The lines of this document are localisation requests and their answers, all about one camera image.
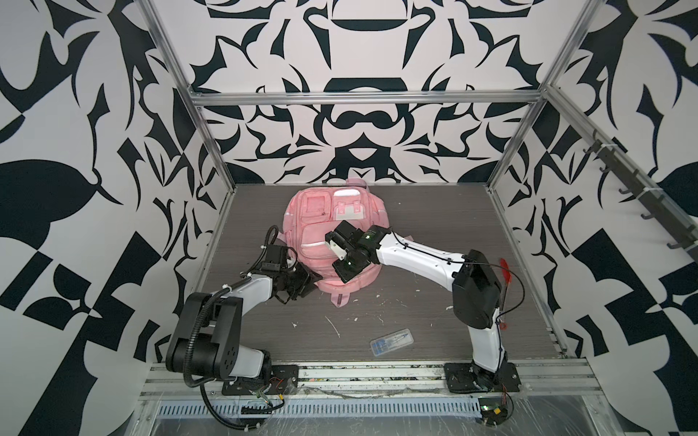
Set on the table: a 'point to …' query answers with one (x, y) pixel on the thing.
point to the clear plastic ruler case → (392, 341)
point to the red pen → (506, 276)
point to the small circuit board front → (493, 410)
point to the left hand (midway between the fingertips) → (319, 274)
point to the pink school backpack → (309, 213)
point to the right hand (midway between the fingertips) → (338, 269)
